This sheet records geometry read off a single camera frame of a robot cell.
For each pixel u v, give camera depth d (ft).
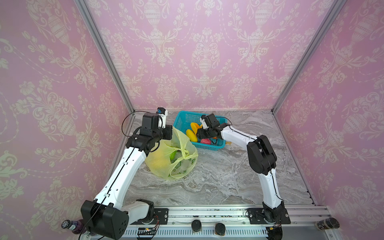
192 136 3.28
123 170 1.47
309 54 2.80
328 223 2.11
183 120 3.60
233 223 2.39
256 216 2.40
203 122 2.74
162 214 2.45
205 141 3.12
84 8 2.30
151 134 1.83
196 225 2.10
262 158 1.82
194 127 3.31
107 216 1.21
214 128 2.49
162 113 2.16
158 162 2.61
